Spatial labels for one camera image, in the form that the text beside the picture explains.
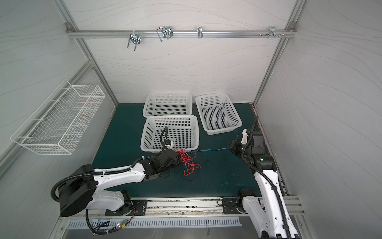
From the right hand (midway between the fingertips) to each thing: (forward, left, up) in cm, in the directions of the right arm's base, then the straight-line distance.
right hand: (232, 139), depth 76 cm
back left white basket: (+42, +46, -17) cm, 64 cm away
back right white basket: (+36, +4, -20) cm, 41 cm away
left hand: (-4, +27, -12) cm, 30 cm away
